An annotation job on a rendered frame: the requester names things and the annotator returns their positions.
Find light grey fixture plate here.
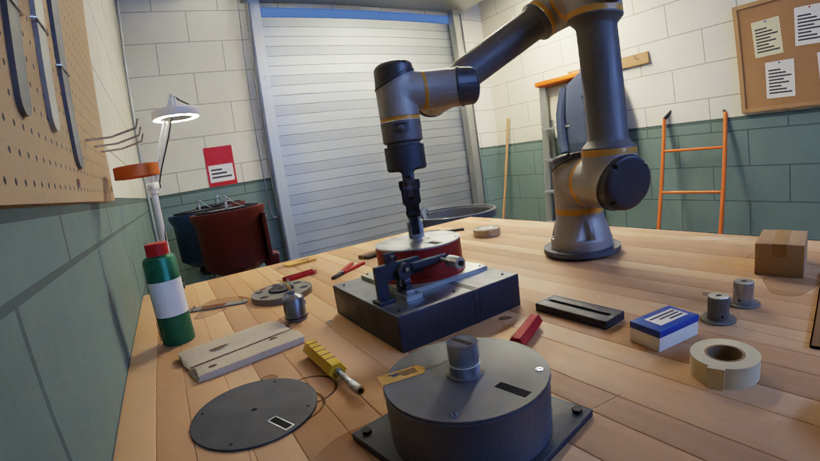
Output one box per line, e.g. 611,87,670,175
360,259,489,303

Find white roller door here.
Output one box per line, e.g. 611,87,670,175
249,0,486,259

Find yellow handled screwdriver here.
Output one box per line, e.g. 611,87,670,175
302,340,365,394

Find long grey hanging blade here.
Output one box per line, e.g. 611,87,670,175
0,0,34,118
28,0,62,133
47,0,85,170

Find dark red bin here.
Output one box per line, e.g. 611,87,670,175
190,202,281,277

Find brown cardboard box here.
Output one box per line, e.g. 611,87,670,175
753,229,810,279

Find grey wooden board block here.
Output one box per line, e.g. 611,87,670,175
177,320,306,384

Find grey ribbed knob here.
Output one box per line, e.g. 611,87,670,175
446,335,483,383

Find grey shelf unit orange top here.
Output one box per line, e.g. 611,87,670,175
535,69,584,222

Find red rectangular block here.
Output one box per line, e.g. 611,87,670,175
509,312,544,346

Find dark grey slotted disc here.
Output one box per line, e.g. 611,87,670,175
189,378,319,453

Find white ring desk lamp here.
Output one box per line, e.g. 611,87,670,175
145,94,201,244

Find thin black cable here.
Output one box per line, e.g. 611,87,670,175
300,374,338,405

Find grey utility knife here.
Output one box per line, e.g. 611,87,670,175
189,298,249,314

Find grey knob on round foot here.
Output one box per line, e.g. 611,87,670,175
700,291,737,327
730,277,762,311

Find grey-tipped clamp lever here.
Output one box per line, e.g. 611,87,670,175
396,253,466,282

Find yellow paper tag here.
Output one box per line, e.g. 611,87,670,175
376,364,427,387

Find dark blue bin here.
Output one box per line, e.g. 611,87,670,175
168,205,207,269

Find cork notice board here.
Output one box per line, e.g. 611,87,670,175
732,0,820,115

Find dark blue toggle clamp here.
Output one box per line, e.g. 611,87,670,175
372,259,425,307

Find black round tray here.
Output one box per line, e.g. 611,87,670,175
419,203,498,227

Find dark blue fixture base block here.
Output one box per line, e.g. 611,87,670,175
332,259,521,353

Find orange round disc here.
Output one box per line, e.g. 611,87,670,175
113,161,161,182

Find brown pegboard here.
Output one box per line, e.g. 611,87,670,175
0,0,117,207

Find orange ladder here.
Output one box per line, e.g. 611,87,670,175
656,109,730,235

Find small grey metal cylinder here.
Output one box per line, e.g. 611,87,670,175
282,291,309,323

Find red wall poster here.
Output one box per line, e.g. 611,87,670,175
203,145,239,188

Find metal pegboard hooks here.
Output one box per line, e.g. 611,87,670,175
85,120,145,153

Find wooden broom handle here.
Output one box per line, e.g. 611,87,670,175
501,118,512,220

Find grey round flange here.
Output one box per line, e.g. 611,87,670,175
250,279,313,307

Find blue and white box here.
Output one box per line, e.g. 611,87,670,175
629,305,700,353

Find black square base plate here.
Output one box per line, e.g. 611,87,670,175
352,395,594,461

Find red round coin mechanism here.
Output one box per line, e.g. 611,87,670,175
375,229,463,286

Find large beige tape roll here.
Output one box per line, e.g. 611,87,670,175
689,337,763,392

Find black slotted rack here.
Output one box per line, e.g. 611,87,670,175
535,295,626,331

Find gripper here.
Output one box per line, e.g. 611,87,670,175
384,142,427,241

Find grey round coin mechanism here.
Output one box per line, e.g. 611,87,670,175
383,337,554,461

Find green white red spray can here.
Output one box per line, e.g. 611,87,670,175
142,241,196,348

